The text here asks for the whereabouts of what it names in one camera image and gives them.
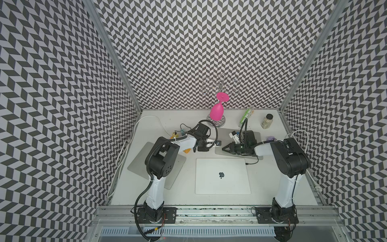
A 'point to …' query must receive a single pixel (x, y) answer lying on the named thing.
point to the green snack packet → (248, 114)
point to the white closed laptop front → (221, 176)
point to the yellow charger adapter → (176, 135)
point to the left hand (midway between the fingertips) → (206, 142)
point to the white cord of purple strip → (317, 186)
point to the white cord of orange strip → (122, 154)
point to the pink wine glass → (217, 110)
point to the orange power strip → (186, 150)
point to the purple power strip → (270, 138)
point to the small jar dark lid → (267, 121)
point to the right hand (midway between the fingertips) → (223, 150)
